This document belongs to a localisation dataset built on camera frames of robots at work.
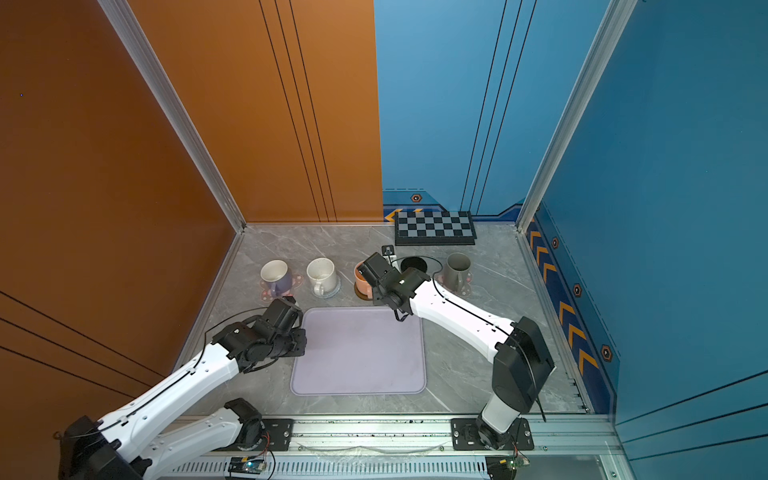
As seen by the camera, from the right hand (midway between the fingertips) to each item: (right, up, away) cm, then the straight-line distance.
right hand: (386, 289), depth 83 cm
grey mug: (+22, +4, +9) cm, 24 cm away
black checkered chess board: (+16, +20, +33) cm, 42 cm away
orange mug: (-8, +1, +10) cm, 12 cm away
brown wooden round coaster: (-8, -4, +15) cm, 17 cm away
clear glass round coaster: (-20, -4, +16) cm, 25 cm away
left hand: (-22, -13, -2) cm, 26 cm away
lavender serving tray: (-8, -19, +7) cm, 22 cm away
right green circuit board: (+31, -39, -13) cm, 52 cm away
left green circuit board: (-33, -41, -12) cm, 54 cm away
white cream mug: (-22, +3, +19) cm, 29 cm away
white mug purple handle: (-38, +3, +19) cm, 43 cm away
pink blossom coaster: (-41, -4, +17) cm, 44 cm away
